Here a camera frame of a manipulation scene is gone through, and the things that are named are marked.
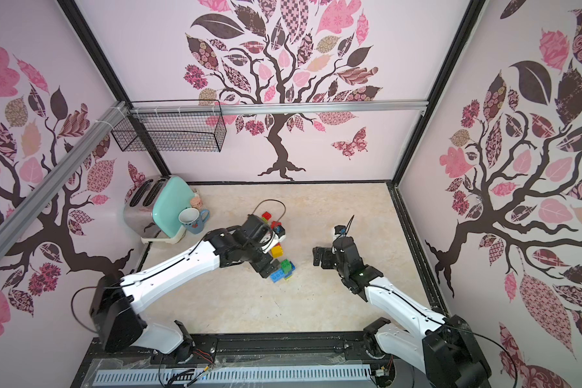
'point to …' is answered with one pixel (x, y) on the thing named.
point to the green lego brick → (286, 266)
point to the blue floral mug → (192, 219)
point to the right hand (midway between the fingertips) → (324, 247)
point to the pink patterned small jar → (196, 202)
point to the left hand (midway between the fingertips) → (266, 260)
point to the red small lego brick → (267, 216)
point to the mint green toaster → (152, 207)
